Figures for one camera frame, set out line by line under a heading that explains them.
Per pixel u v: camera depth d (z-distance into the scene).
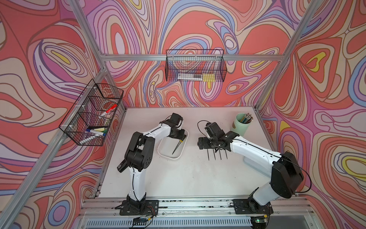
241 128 0.95
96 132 0.70
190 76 0.82
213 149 0.72
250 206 0.66
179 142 0.98
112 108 0.77
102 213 0.73
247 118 0.90
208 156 0.92
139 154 0.53
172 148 0.96
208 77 0.91
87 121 0.73
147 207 0.72
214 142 0.65
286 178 0.43
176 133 0.85
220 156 0.93
